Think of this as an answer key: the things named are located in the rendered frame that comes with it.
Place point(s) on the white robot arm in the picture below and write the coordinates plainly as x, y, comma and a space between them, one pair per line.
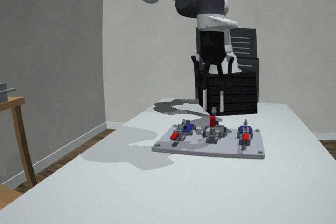
210, 16

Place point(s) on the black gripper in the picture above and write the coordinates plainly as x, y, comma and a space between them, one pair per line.
213, 53

